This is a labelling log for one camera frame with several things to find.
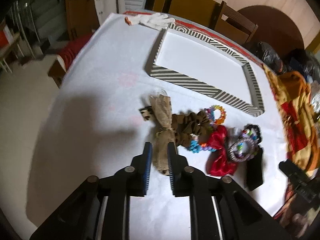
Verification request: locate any black rectangular case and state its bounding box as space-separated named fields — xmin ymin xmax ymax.
xmin=244 ymin=147 xmax=264 ymax=192

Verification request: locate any white glove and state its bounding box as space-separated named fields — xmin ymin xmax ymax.
xmin=124 ymin=12 xmax=176 ymax=28

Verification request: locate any black scrunchie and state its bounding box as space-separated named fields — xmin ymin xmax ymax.
xmin=244 ymin=124 xmax=262 ymax=143

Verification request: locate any black plastic bag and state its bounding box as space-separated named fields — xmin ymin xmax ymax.
xmin=250 ymin=41 xmax=320 ymax=75

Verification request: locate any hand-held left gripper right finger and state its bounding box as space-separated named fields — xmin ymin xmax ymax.
xmin=167 ymin=142 xmax=292 ymax=240

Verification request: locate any leopard print hair clip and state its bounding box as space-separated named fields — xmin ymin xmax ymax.
xmin=139 ymin=107 xmax=154 ymax=122

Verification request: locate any brown scrunchie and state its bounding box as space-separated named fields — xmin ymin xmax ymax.
xmin=171 ymin=111 xmax=214 ymax=147

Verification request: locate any yellow wooden cabinet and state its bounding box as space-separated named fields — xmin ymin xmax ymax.
xmin=152 ymin=0 xmax=220 ymax=28

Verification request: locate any blue green bead bracelet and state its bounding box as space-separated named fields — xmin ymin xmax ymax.
xmin=189 ymin=140 xmax=217 ymax=154

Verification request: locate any red satin bow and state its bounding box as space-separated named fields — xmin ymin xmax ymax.
xmin=206 ymin=125 xmax=237 ymax=177

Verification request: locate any burlap pouch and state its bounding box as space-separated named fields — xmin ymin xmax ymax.
xmin=149 ymin=95 xmax=179 ymax=177

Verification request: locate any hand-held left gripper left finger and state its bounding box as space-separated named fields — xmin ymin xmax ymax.
xmin=30 ymin=142 xmax=153 ymax=240

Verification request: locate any orange red printed blanket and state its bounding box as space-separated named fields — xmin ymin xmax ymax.
xmin=261 ymin=64 xmax=320 ymax=238

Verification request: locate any red cushioned bench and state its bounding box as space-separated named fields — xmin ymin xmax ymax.
xmin=47 ymin=34 xmax=94 ymax=88

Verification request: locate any purple bead bracelet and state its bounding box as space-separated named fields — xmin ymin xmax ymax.
xmin=229 ymin=140 xmax=259 ymax=162

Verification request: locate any wooden chair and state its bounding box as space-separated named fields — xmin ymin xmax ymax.
xmin=214 ymin=1 xmax=259 ymax=47

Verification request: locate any white coat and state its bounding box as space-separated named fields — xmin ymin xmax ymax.
xmin=94 ymin=0 xmax=125 ymax=24

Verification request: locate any translucent colourful bead bracelet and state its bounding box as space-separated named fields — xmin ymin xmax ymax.
xmin=204 ymin=105 xmax=227 ymax=125

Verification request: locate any white table sheet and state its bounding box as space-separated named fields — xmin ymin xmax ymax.
xmin=26 ymin=12 xmax=288 ymax=228

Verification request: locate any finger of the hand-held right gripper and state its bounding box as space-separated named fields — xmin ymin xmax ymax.
xmin=279 ymin=159 xmax=317 ymax=208

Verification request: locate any striped cardboard box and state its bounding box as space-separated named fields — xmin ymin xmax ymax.
xmin=144 ymin=22 xmax=265 ymax=117

